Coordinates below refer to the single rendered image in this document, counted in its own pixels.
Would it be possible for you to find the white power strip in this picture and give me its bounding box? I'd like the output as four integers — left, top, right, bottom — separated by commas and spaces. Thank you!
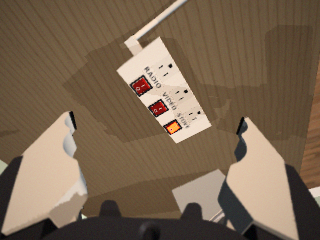
117, 0, 211, 143

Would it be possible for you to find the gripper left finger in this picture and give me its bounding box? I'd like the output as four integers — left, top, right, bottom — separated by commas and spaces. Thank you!
0, 111, 88, 240

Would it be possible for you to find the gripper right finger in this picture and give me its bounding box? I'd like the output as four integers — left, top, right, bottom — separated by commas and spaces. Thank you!
218, 117, 320, 240

